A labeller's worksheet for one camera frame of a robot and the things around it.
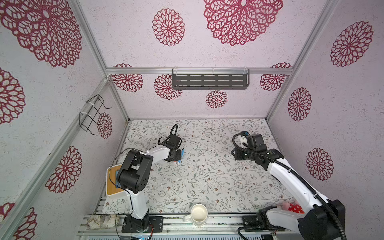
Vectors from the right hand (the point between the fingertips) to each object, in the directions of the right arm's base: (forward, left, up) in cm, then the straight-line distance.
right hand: (235, 149), depth 82 cm
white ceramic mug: (-29, +19, -18) cm, 39 cm away
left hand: (+3, +35, -17) cm, 39 cm away
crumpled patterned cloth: (-35, +67, -12) cm, 77 cm away
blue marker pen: (+6, +31, -17) cm, 36 cm away
